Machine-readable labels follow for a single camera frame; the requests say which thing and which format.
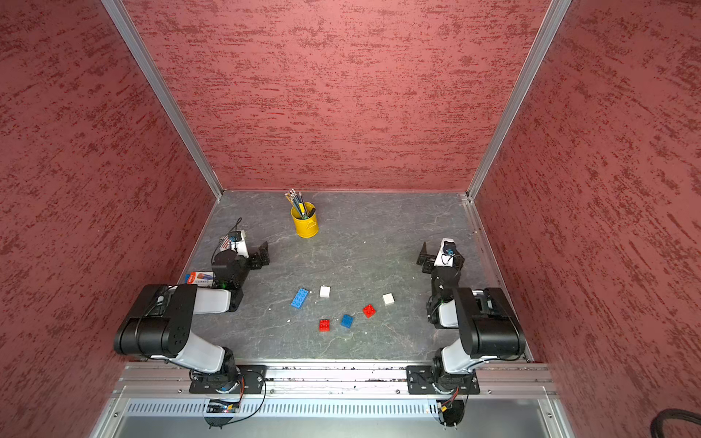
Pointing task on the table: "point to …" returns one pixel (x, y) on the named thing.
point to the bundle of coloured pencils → (298, 201)
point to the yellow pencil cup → (307, 225)
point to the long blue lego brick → (299, 297)
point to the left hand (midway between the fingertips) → (254, 247)
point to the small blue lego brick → (347, 320)
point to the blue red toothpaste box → (201, 278)
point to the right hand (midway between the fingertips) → (437, 247)
